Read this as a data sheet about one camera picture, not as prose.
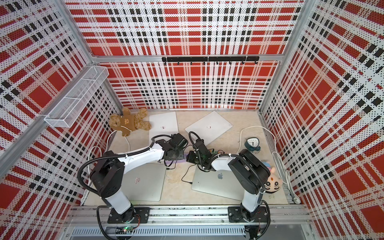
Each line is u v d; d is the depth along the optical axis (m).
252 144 0.96
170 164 0.76
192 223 0.72
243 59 0.89
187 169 0.88
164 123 1.11
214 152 0.88
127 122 1.04
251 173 0.44
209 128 1.14
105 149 1.04
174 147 0.69
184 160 0.82
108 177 0.46
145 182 0.81
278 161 0.99
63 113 0.69
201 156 0.72
